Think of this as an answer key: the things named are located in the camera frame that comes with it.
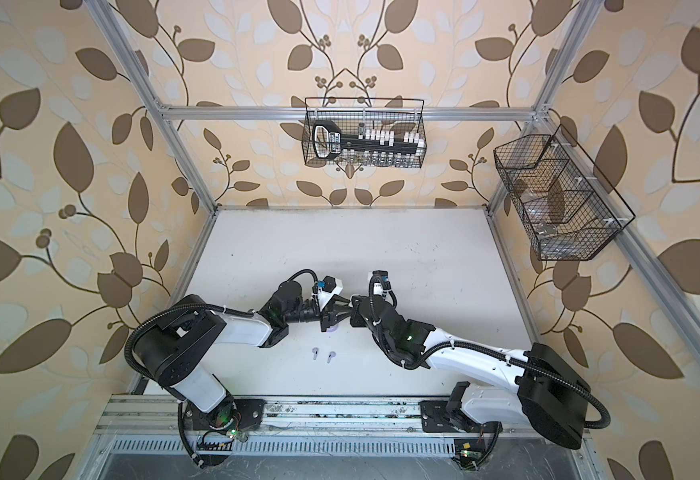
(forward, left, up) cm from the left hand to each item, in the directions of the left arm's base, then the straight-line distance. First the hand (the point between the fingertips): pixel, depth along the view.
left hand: (356, 306), depth 80 cm
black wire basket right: (+16, -52, +20) cm, 58 cm away
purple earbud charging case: (-7, +6, 0) cm, 9 cm away
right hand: (0, +1, +1) cm, 2 cm away
